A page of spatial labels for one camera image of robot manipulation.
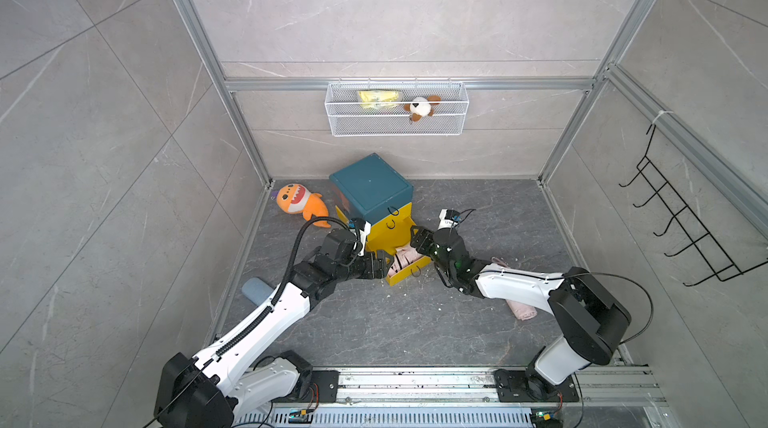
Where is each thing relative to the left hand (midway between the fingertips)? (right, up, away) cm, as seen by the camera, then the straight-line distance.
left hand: (385, 255), depth 77 cm
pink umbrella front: (+5, -4, +16) cm, 17 cm away
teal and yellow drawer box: (-4, +17, +9) cm, 20 cm away
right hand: (+10, +5, +11) cm, 16 cm away
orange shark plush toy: (-32, +15, +27) cm, 44 cm away
